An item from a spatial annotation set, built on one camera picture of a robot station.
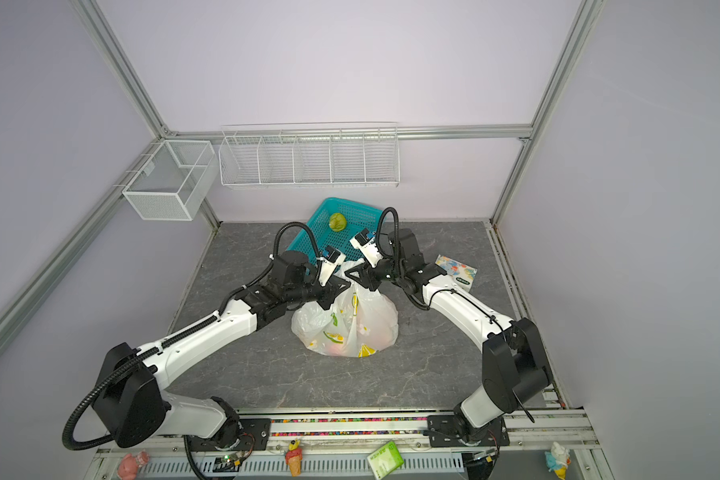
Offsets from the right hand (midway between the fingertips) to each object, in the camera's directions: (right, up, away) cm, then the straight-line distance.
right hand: (351, 270), depth 80 cm
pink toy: (-51, -44, -12) cm, 68 cm away
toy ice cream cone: (-12, -43, -12) cm, 46 cm away
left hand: (0, -4, -3) cm, 5 cm away
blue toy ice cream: (+49, -43, -13) cm, 66 cm away
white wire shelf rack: (-15, +37, +18) cm, 44 cm away
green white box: (+9, -43, -12) cm, 46 cm away
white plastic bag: (+2, -15, +2) cm, 15 cm away
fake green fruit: (-8, +16, +34) cm, 38 cm away
